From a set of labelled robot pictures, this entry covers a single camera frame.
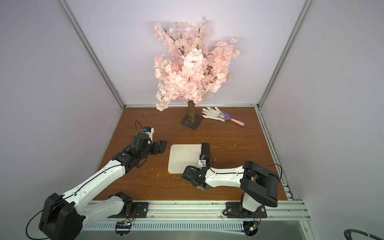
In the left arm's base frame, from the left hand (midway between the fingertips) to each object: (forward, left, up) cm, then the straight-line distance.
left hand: (161, 142), depth 83 cm
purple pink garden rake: (+31, -44, -13) cm, 55 cm away
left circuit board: (-38, +15, -17) cm, 45 cm away
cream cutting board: (-2, -11, -13) cm, 17 cm away
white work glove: (+34, -33, -13) cm, 50 cm away
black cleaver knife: (+3, -26, -15) cm, 30 cm away
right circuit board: (-38, -47, -15) cm, 62 cm away
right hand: (-12, -21, -14) cm, 28 cm away
